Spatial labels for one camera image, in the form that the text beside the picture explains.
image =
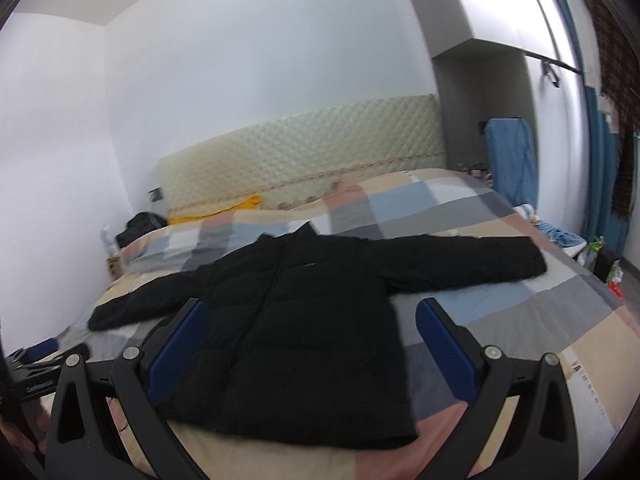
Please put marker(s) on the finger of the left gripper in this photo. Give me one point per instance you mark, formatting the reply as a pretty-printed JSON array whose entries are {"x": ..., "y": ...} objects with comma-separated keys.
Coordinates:
[
  {"x": 42, "y": 350},
  {"x": 81, "y": 350}
]

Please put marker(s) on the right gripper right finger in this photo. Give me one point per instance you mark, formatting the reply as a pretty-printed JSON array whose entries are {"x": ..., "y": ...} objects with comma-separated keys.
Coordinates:
[{"x": 541, "y": 439}]

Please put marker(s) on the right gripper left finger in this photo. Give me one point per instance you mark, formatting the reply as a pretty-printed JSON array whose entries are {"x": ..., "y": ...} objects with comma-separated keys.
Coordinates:
[{"x": 83, "y": 442}]

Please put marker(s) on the black puffer jacket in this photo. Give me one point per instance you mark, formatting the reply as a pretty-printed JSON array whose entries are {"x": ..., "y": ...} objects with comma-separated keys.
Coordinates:
[{"x": 302, "y": 344}]

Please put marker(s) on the white spray bottle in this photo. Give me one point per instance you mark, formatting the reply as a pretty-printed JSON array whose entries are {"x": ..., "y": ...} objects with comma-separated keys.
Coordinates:
[{"x": 108, "y": 242}]

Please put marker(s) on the plaid patchwork bed quilt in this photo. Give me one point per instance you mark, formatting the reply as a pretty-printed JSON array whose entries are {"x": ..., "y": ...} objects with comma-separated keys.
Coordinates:
[{"x": 566, "y": 311}]

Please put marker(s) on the black bag on nightstand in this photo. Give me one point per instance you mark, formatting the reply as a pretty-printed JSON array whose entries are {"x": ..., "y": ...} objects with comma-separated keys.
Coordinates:
[{"x": 142, "y": 223}]

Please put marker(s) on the green plant by window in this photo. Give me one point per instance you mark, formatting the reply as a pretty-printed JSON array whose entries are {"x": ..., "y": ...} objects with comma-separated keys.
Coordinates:
[{"x": 605, "y": 265}]

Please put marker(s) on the blue cloth pile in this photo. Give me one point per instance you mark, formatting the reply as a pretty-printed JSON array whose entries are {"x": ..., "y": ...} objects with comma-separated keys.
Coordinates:
[{"x": 570, "y": 243}]

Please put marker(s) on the yellow cloth on bed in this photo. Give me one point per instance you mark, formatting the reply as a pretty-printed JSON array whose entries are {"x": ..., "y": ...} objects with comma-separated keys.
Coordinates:
[{"x": 252, "y": 202}]

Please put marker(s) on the cream quilted headboard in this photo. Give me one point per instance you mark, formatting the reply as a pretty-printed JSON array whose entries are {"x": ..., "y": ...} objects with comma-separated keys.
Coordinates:
[{"x": 298, "y": 158}]

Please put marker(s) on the blue curtain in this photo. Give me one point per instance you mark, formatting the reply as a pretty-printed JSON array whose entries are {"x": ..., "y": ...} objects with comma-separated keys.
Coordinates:
[{"x": 607, "y": 65}]

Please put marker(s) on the black curtain rod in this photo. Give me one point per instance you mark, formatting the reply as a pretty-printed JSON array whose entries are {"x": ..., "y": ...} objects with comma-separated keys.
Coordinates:
[{"x": 560, "y": 26}]

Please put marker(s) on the grey wardrobe cabinet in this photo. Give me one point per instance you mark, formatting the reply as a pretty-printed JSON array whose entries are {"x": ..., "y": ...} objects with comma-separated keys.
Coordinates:
[{"x": 487, "y": 60}]

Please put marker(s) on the wall power socket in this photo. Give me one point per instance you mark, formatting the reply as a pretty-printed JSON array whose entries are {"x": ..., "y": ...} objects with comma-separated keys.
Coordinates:
[{"x": 156, "y": 195}]

